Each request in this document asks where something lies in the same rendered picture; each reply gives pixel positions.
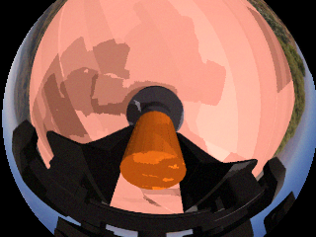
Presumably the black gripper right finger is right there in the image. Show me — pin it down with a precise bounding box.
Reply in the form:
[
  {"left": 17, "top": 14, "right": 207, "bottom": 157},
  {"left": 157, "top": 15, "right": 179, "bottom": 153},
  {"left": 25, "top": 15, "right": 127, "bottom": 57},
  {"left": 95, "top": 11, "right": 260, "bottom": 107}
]
[{"left": 175, "top": 133, "right": 258, "bottom": 213}]

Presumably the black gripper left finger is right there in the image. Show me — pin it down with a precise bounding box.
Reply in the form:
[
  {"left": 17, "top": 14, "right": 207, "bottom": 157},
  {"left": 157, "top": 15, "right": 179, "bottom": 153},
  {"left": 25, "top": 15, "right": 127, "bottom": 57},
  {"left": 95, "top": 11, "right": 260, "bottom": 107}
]
[{"left": 46, "top": 125, "right": 134, "bottom": 205}]

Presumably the black round pedestal with silver shaft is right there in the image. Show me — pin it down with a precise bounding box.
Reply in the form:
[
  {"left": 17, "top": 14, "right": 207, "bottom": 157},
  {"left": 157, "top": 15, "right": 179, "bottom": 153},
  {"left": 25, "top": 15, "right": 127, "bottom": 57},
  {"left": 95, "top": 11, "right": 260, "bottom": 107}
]
[{"left": 126, "top": 86, "right": 185, "bottom": 133}]

